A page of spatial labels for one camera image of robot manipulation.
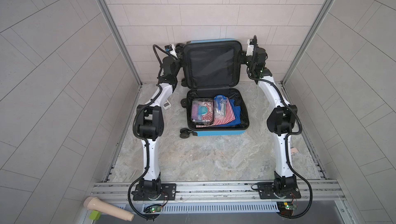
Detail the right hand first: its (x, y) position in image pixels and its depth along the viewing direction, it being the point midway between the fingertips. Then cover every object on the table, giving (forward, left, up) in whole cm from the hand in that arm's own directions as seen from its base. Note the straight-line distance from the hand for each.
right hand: (238, 49), depth 91 cm
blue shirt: (-27, +3, -25) cm, 37 cm away
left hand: (0, +30, +3) cm, 31 cm away
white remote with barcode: (-15, +47, -30) cm, 58 cm away
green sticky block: (-72, +71, -29) cm, 105 cm away
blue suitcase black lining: (-11, +2, -26) cm, 28 cm away
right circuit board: (-74, -11, -35) cm, 83 cm away
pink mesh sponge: (-25, +28, -24) cm, 45 cm away
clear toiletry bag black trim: (-30, +23, -27) cm, 46 cm away
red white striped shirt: (-30, +8, -26) cm, 40 cm away
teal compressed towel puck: (-24, +23, -26) cm, 42 cm away
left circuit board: (-71, +47, -29) cm, 90 cm away
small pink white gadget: (-50, -25, -33) cm, 65 cm away
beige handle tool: (-68, +72, -27) cm, 102 cm away
